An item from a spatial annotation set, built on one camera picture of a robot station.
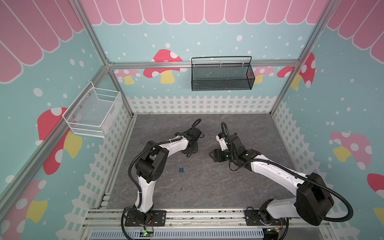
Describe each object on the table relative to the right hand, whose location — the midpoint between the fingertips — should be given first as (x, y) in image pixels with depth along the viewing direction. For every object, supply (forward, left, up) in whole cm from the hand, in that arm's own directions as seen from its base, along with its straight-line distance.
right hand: (213, 152), depth 84 cm
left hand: (+8, +13, -13) cm, 20 cm away
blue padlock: (-5, +19, -13) cm, 23 cm away
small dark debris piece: (-16, +18, -13) cm, 27 cm away
